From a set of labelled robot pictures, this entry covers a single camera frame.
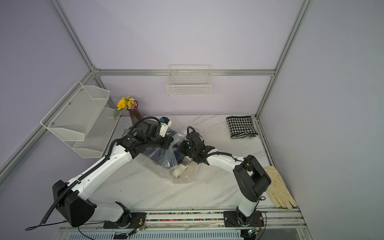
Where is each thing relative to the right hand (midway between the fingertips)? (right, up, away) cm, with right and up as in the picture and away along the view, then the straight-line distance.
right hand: (178, 148), depth 87 cm
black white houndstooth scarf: (+44, +13, +21) cm, 50 cm away
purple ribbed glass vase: (-32, +22, +16) cm, 42 cm away
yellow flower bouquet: (-34, +29, +8) cm, 45 cm away
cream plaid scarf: (+3, -11, -5) cm, 12 cm away
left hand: (-2, +5, -10) cm, 11 cm away
